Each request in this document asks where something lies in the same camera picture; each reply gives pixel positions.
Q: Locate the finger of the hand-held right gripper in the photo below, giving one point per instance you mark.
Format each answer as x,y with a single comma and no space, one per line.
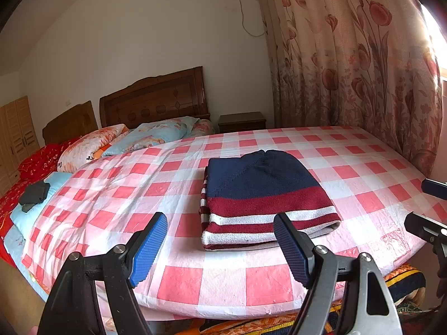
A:
434,187
422,226

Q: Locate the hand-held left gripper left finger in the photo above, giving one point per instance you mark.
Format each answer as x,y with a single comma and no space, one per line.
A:
148,251

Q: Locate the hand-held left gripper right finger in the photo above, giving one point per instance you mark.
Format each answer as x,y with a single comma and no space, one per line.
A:
290,247

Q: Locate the striped knit sweater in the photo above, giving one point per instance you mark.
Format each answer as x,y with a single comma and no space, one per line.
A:
265,188

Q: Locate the orange patterned blanket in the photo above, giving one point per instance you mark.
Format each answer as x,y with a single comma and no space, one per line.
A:
408,279

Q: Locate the pink checked bed sheet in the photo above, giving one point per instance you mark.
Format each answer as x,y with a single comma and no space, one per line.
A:
139,188

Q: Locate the light blue blanket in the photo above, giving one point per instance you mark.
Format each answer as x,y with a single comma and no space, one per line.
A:
59,179

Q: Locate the light blue floral pillow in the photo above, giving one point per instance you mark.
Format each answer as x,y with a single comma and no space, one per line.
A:
153,136

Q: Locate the orange floral pillow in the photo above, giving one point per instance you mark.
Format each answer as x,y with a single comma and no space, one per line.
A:
87,146

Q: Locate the dark grey folded cloth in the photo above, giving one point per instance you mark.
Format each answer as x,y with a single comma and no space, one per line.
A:
35,193

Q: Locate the dark wooden nightstand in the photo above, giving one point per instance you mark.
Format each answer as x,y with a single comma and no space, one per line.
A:
241,122

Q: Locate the pink floral pillow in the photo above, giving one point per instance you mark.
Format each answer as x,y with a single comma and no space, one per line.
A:
204,128

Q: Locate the red floral bed sheet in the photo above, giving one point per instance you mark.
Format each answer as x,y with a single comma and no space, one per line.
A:
38,160

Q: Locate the bright window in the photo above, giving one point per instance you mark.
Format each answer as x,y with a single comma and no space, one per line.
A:
438,42

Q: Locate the small wooden headboard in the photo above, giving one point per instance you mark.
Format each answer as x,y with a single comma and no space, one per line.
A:
70,124

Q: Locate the large wooden headboard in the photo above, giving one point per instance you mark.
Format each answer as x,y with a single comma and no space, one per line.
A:
157,101

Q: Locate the floral curtain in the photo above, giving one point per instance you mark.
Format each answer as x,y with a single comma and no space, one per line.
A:
349,59

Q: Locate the light wooden wardrobe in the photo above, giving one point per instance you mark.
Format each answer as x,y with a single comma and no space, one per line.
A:
17,136

